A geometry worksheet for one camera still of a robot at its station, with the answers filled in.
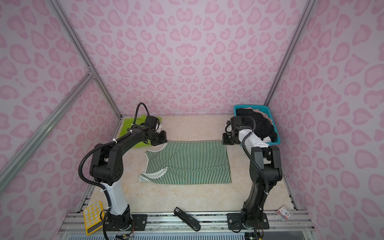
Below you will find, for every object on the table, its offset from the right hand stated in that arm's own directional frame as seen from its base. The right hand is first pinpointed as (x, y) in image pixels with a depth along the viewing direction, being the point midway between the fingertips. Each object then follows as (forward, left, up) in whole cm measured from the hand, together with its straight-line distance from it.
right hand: (224, 138), depth 96 cm
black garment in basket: (+7, -26, +2) cm, 27 cm away
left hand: (-2, +34, +1) cm, 34 cm away
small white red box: (-41, -26, -6) cm, 49 cm away
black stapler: (-45, +20, -2) cm, 50 cm away
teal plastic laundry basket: (+29, -32, 0) cm, 43 cm away
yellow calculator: (-45, +68, -5) cm, 81 cm away
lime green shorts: (+18, +71, -6) cm, 73 cm away
